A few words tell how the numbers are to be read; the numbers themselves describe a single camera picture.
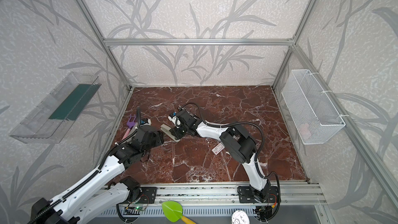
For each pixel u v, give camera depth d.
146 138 0.60
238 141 0.53
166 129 0.93
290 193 0.75
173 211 0.69
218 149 0.89
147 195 0.72
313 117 0.61
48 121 0.64
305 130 0.72
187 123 0.73
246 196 0.73
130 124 0.99
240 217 0.63
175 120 0.82
